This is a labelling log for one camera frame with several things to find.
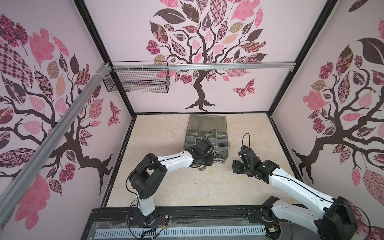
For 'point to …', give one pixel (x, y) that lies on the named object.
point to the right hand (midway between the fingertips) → (236, 164)
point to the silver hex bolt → (223, 162)
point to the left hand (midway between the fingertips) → (211, 163)
